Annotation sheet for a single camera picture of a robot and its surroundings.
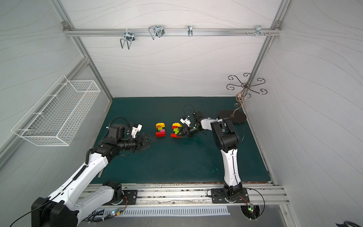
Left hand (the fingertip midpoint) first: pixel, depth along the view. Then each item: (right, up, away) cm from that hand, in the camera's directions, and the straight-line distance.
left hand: (152, 143), depth 74 cm
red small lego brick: (+10, +6, +22) cm, 25 cm away
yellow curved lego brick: (0, +7, +27) cm, 28 cm away
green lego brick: (+11, +4, +21) cm, 25 cm away
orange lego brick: (-2, +6, +26) cm, 27 cm away
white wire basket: (-46, +14, -6) cm, 49 cm away
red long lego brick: (+10, +1, +21) cm, 23 cm away
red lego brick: (0, +1, +22) cm, 22 cm away
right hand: (+13, 0, +22) cm, 26 cm away
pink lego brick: (+2, +3, +24) cm, 25 cm away
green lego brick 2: (-1, +5, +24) cm, 25 cm away
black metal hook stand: (+55, +31, +11) cm, 65 cm away
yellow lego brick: (+12, +8, +22) cm, 26 cm away
